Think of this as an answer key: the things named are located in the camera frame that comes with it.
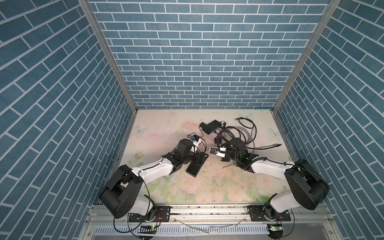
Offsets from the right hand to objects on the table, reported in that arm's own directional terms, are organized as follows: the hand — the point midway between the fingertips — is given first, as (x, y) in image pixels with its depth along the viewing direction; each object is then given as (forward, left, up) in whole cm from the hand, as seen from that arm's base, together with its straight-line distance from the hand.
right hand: (216, 144), depth 89 cm
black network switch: (+19, +4, -7) cm, 20 cm away
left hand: (-7, +7, 0) cm, 10 cm away
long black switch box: (-14, +12, -7) cm, 20 cm away
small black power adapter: (+8, 0, -8) cm, 12 cm away
